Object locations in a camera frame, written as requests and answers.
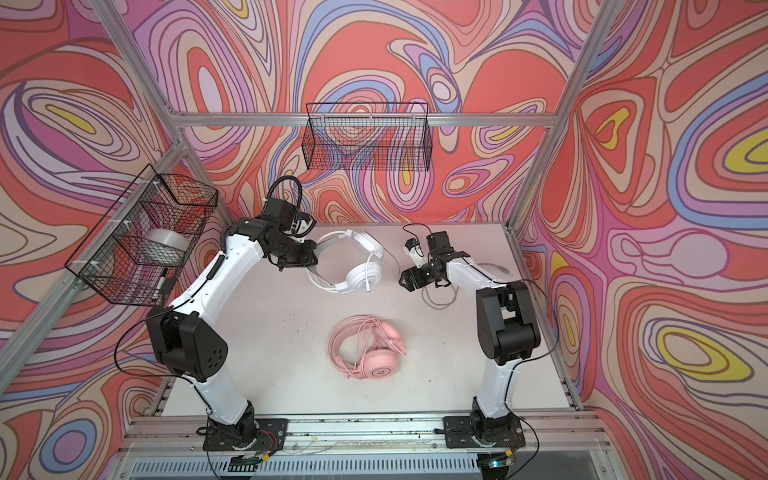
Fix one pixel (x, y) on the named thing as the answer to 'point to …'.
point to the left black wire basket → (133, 250)
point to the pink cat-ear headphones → (382, 359)
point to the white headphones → (364, 277)
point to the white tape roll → (164, 247)
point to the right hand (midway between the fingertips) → (414, 282)
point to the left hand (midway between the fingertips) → (319, 257)
